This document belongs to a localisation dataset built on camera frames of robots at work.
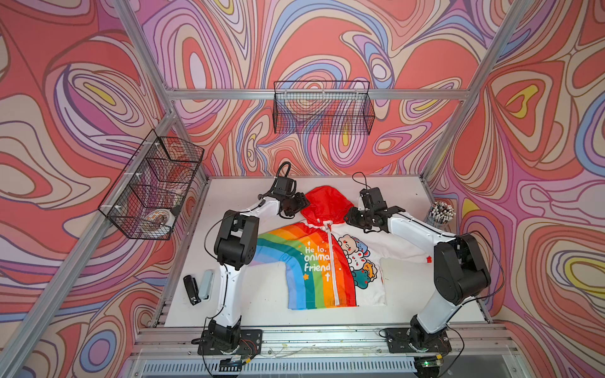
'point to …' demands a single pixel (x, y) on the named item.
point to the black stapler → (192, 290)
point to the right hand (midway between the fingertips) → (347, 223)
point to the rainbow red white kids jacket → (329, 261)
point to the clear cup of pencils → (439, 215)
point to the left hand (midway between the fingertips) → (309, 204)
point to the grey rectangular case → (206, 284)
